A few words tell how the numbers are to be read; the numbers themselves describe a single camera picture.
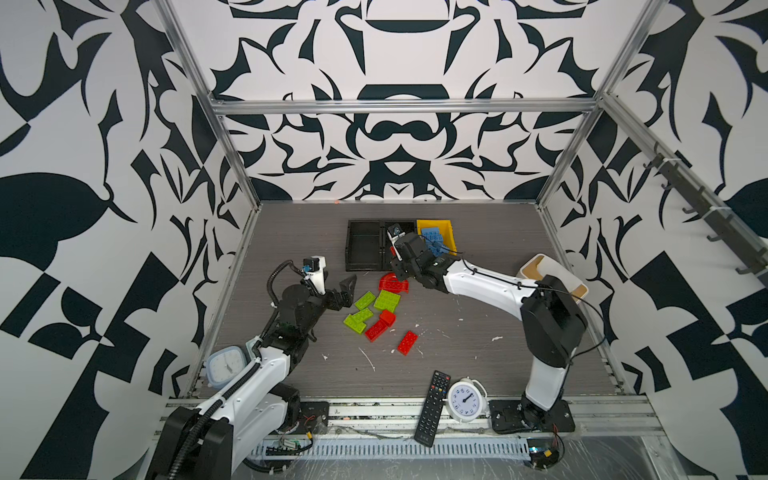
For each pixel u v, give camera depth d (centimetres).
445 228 105
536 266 95
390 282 96
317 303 64
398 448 71
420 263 69
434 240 108
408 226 104
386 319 89
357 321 88
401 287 96
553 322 48
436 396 76
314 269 70
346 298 74
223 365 79
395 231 79
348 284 75
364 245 111
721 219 58
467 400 75
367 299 94
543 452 71
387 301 92
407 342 85
